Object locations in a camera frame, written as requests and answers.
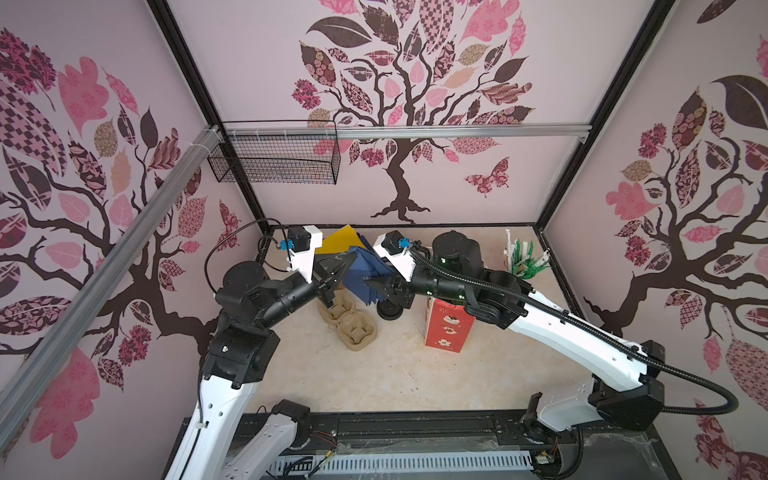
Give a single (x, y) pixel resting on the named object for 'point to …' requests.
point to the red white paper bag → (447, 326)
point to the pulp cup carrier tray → (356, 329)
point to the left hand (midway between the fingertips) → (355, 260)
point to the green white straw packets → (519, 258)
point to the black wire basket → (281, 152)
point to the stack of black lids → (388, 311)
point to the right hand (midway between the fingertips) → (372, 266)
